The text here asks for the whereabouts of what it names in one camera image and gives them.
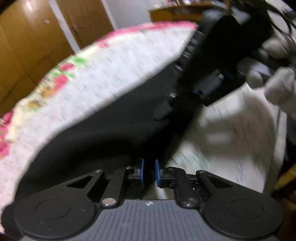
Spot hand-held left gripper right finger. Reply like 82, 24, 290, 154
155, 159, 234, 208

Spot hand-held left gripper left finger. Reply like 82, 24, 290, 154
66, 158, 145, 208

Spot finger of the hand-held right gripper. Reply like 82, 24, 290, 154
154, 91, 179, 121
194, 72, 245, 107

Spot black pants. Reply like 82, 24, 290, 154
0, 65, 208, 241

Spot person's right hand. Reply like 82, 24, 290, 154
237, 38, 296, 107

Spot wooden desk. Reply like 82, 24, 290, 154
149, 2, 213, 22

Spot white floral bedsheet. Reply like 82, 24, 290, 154
0, 23, 289, 234

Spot pink cartoon print quilt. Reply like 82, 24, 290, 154
0, 20, 200, 160

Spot wooden door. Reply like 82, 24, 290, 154
57, 0, 116, 49

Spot wooden wardrobe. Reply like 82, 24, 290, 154
0, 0, 74, 116

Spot black cable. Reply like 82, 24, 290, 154
266, 0, 293, 35

